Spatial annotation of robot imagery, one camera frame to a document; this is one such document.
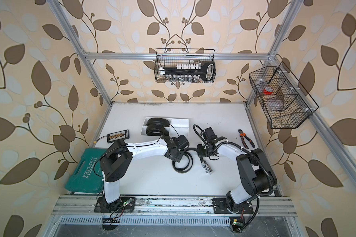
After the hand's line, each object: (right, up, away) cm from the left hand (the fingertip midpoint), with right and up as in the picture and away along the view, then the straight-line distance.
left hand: (175, 155), depth 90 cm
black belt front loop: (-12, +15, +2) cm, 19 cm away
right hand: (+15, +1, +2) cm, 16 cm away
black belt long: (-12, +21, +8) cm, 26 cm away
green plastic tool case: (-47, -9, -11) cm, 49 cm away
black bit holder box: (-40, +11, +9) cm, 42 cm away
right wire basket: (+56, +29, -16) cm, 65 cm away
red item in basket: (+52, +37, -8) cm, 65 cm away
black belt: (+17, -5, -3) cm, 18 cm away
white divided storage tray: (+1, +17, +15) cm, 23 cm away
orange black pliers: (+46, +11, +11) cm, 48 cm away
